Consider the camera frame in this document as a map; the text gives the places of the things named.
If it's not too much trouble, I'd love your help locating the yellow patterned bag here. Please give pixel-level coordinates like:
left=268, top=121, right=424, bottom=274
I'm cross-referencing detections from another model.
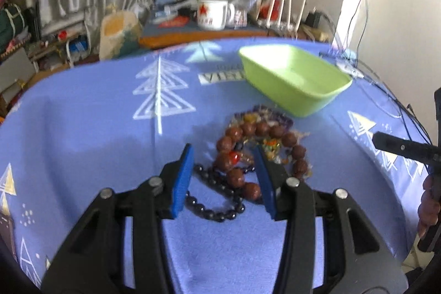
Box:
left=100, top=10, right=143, bottom=60

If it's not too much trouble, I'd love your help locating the blue tree-print tablecloth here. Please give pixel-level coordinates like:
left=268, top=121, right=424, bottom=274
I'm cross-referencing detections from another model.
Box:
left=0, top=39, right=435, bottom=294

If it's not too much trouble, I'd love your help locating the multicoloured bead bracelet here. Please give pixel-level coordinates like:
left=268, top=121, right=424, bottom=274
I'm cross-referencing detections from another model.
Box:
left=241, top=138, right=287, bottom=164

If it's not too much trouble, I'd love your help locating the clear yellow bead bracelet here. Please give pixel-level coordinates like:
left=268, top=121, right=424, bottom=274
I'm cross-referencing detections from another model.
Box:
left=232, top=111, right=276, bottom=125

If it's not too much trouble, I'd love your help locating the brown wooden bead bracelet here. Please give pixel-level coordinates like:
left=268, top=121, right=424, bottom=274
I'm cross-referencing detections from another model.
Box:
left=214, top=121, right=308, bottom=201

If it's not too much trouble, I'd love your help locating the white router with antennas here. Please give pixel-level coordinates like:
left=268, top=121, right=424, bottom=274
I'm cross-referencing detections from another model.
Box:
left=257, top=0, right=309, bottom=37

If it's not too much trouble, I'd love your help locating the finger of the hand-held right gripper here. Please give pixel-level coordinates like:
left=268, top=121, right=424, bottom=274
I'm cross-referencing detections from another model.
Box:
left=373, top=131, right=441, bottom=174

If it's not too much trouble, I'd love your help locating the clear plastic bag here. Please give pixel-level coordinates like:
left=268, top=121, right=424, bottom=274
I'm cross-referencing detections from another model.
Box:
left=234, top=0, right=262, bottom=29

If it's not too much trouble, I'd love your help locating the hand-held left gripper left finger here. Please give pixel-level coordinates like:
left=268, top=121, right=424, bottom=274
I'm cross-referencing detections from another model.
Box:
left=41, top=143, right=195, bottom=294

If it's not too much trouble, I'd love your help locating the purple crystal bracelet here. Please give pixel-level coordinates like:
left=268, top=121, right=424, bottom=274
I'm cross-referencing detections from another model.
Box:
left=253, top=104, right=295, bottom=128

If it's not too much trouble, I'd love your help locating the red booklet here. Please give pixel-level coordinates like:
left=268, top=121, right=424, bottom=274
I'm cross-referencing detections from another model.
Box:
left=158, top=17, right=190, bottom=28

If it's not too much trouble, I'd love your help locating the green duffel bag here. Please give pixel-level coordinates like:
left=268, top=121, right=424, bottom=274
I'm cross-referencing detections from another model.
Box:
left=0, top=3, right=28, bottom=40

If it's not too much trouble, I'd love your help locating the black power adapter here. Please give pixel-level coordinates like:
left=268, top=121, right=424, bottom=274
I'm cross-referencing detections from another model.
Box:
left=306, top=10, right=331, bottom=28

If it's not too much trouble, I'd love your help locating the white charger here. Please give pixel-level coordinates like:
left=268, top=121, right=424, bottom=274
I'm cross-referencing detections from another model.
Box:
left=336, top=58, right=364, bottom=79

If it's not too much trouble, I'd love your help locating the wooden side table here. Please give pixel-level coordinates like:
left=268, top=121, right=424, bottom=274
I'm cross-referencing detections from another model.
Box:
left=139, top=20, right=276, bottom=48

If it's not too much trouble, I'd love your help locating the white enamel mug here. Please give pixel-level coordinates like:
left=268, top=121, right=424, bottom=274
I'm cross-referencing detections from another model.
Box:
left=196, top=0, right=235, bottom=31

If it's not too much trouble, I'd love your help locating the person's right hand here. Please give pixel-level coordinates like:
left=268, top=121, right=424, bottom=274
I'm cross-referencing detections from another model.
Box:
left=417, top=173, right=441, bottom=239

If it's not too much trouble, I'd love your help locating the black bead bracelet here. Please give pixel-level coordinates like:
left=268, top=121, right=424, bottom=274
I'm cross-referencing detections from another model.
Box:
left=186, top=163, right=257, bottom=222

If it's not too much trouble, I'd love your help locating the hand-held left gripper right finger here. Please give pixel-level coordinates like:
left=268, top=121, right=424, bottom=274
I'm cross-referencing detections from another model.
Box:
left=253, top=146, right=409, bottom=294

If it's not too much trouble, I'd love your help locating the light green plastic basin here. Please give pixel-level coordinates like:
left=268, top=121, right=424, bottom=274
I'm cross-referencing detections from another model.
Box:
left=238, top=44, right=353, bottom=118

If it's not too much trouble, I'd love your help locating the black cable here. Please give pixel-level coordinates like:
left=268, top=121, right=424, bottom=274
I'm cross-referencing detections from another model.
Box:
left=320, top=52, right=435, bottom=147

